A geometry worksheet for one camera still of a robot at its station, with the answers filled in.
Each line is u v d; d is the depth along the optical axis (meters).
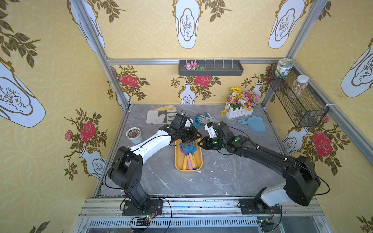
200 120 1.10
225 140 0.63
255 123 1.10
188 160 0.88
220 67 0.92
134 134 0.95
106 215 0.73
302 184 0.42
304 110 0.81
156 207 0.73
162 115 1.14
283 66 0.84
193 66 0.88
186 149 0.90
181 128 0.73
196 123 0.89
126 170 0.45
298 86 0.72
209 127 0.76
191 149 0.92
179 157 0.90
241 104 1.01
